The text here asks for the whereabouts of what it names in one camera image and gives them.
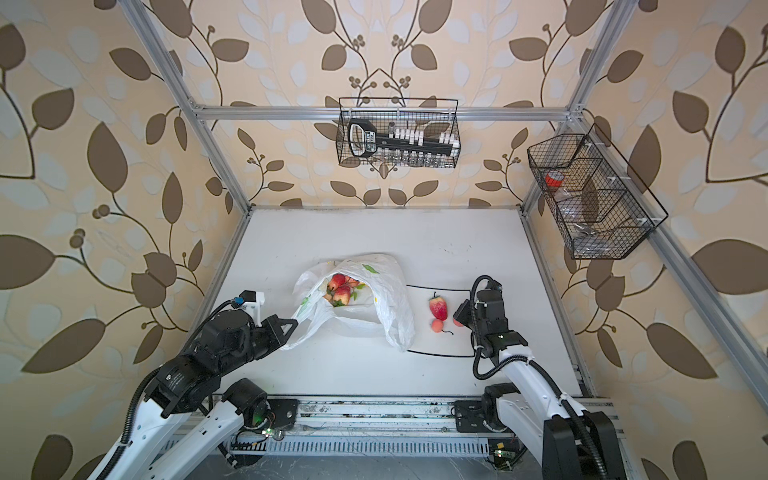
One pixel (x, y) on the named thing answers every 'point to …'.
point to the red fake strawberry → (438, 307)
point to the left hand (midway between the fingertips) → (302, 322)
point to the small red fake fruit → (457, 323)
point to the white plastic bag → (381, 309)
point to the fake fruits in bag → (341, 289)
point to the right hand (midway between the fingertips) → (461, 308)
